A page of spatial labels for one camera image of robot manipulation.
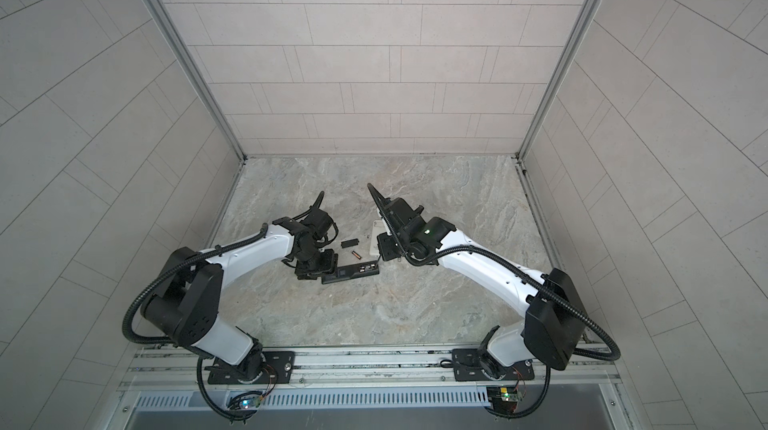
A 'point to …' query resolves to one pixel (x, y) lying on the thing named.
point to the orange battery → (356, 254)
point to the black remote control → (352, 271)
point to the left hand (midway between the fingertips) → (339, 271)
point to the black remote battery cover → (349, 243)
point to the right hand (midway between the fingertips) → (380, 248)
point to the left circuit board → (245, 400)
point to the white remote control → (378, 227)
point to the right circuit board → (504, 399)
